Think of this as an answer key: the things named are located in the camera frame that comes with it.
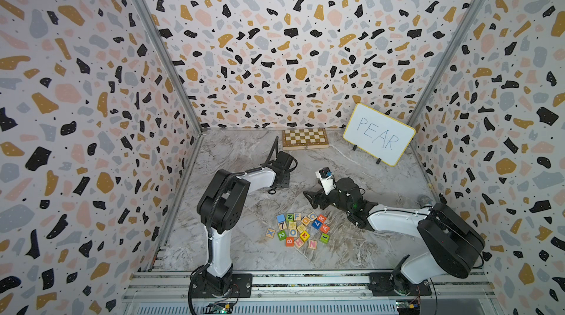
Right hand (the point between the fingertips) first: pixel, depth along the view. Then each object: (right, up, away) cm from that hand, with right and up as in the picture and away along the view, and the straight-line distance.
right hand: (312, 188), depth 86 cm
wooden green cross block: (-8, -15, +1) cm, 17 cm away
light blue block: (-13, -12, +2) cm, 18 cm away
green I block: (+4, -19, -3) cm, 19 cm away
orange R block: (+4, -13, +3) cm, 14 cm away
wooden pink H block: (-5, -20, -3) cm, 21 cm away
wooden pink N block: (0, -20, -4) cm, 21 cm away
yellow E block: (-3, -18, -3) cm, 18 cm away
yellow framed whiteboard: (+34, +22, +17) cm, 44 cm away
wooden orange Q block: (-3, -14, +2) cm, 14 cm away
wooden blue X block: (-17, -17, -1) cm, 24 cm away
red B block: (-9, -20, -3) cm, 22 cm away
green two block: (-12, -18, -2) cm, 21 cm away
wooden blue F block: (-6, -12, +3) cm, 14 cm away
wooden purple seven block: (-12, -15, 0) cm, 19 cm away
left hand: (-12, +2, +14) cm, 19 cm away
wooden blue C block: (0, -12, +4) cm, 13 cm away
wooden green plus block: (-5, -16, 0) cm, 16 cm away
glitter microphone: (+47, -6, +6) cm, 48 cm away
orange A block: (+5, -16, 0) cm, 16 cm away
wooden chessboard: (-2, +20, +28) cm, 34 cm away
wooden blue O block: (-8, -17, -1) cm, 19 cm away
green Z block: (-9, -12, +2) cm, 15 cm away
